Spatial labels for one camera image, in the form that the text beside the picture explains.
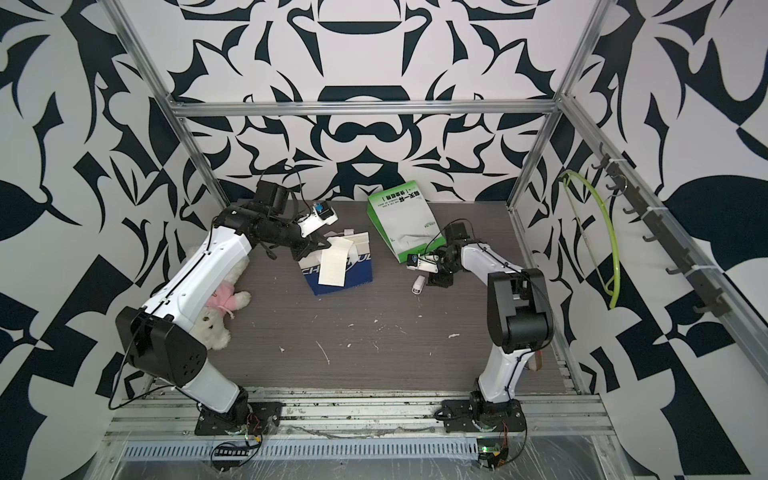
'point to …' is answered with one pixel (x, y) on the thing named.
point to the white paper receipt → (337, 257)
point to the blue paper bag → (359, 268)
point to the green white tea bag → (404, 221)
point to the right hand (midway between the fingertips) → (433, 263)
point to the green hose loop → (566, 175)
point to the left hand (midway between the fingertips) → (322, 236)
